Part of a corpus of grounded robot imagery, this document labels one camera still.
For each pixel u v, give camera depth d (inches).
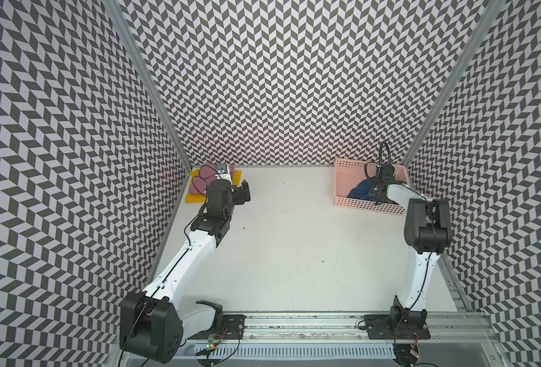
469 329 29.7
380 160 33.4
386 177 33.0
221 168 26.6
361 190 41.5
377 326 28.9
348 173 51.3
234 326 28.6
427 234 22.2
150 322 15.0
